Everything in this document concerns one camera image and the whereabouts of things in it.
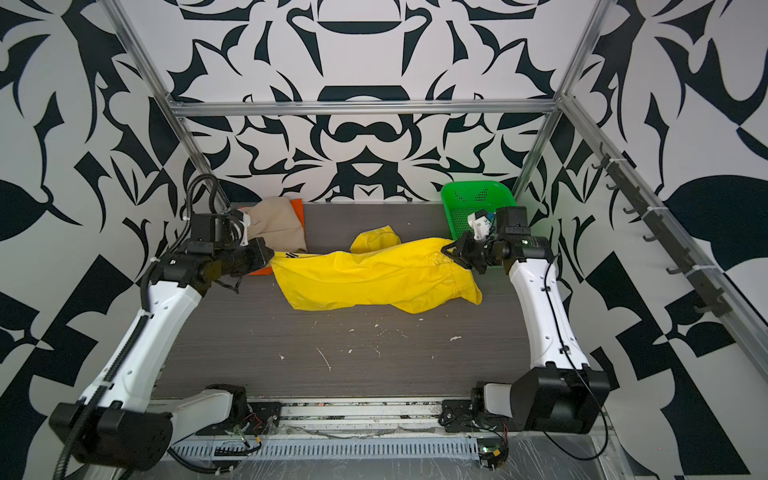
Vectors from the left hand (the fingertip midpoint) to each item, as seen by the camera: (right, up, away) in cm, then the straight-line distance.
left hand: (272, 244), depth 75 cm
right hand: (+43, -1, -1) cm, 43 cm away
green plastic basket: (+60, +17, +48) cm, 79 cm away
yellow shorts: (+36, -9, +9) cm, 38 cm away
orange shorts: (-5, +12, +41) cm, 43 cm away
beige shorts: (-11, +7, +36) cm, 38 cm away
